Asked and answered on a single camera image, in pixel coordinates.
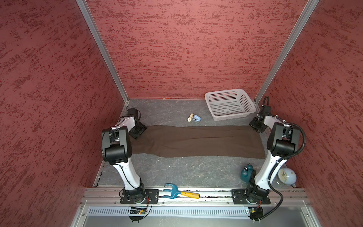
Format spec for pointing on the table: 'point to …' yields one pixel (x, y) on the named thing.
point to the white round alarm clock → (286, 176)
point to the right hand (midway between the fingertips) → (252, 127)
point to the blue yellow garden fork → (177, 193)
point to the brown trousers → (233, 142)
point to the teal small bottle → (246, 172)
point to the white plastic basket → (229, 104)
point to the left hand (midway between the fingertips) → (142, 134)
